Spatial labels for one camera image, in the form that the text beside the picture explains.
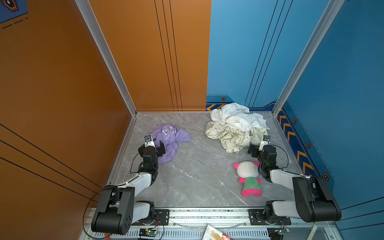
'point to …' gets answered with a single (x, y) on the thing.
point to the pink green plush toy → (248, 171)
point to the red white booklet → (211, 233)
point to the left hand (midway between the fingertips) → (152, 141)
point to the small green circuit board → (147, 232)
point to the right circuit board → (275, 233)
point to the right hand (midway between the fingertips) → (257, 143)
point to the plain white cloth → (238, 116)
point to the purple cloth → (170, 135)
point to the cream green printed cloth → (232, 140)
